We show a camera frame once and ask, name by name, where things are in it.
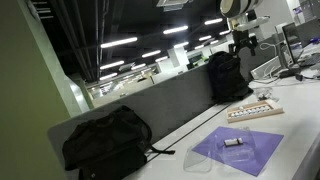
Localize black backpack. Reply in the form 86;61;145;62
206;50;254;103

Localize ceiling air conditioner unit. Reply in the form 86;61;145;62
155;0;192;12

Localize black laptop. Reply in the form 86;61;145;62
281;19;320;68

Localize clear plastic lid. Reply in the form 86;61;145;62
182;142;215;174

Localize white cable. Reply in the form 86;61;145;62
259;40;284;68

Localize grey desk divider panel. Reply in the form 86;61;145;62
47;63;254;158

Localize white flat device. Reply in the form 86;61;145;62
250;55;283;80

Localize wooden bottle tray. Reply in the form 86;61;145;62
226;98;285;124

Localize purple mat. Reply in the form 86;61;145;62
191;125;285;177

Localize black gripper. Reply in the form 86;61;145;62
228;30;258;57

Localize clear plastic bag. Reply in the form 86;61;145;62
215;126;258;165

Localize black power adapter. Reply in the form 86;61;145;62
279;68;303;81

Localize black duffel bag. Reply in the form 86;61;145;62
61;104;176;180

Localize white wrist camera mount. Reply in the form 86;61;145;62
228;15;270;33

